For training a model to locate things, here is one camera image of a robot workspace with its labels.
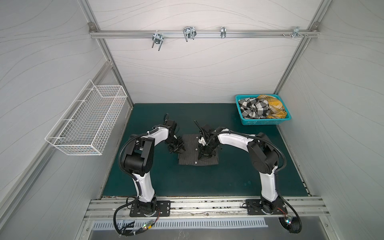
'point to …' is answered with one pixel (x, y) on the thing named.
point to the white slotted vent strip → (215, 223)
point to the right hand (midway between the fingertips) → (201, 154)
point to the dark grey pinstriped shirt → (189, 156)
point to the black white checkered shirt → (252, 108)
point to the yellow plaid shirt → (276, 109)
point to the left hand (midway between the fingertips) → (186, 147)
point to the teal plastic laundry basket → (272, 121)
